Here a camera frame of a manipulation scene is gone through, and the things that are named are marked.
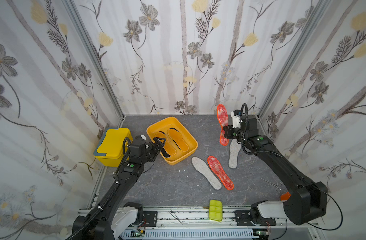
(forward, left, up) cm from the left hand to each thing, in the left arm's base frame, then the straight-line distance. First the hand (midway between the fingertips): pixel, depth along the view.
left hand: (165, 142), depth 79 cm
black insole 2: (+25, -4, -20) cm, 32 cm away
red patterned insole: (-8, -31, -20) cm, 38 cm away
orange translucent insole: (+9, +1, -18) cm, 20 cm away
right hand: (+6, -34, +6) cm, 36 cm away
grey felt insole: (-5, -21, -21) cm, 30 cm away
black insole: (+4, +2, -20) cm, 20 cm away
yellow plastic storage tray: (+27, +5, -18) cm, 33 cm away
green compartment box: (-30, -26, -19) cm, 44 cm away
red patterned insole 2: (+12, -33, +6) cm, 35 cm away
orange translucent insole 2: (+16, -6, -19) cm, 25 cm away
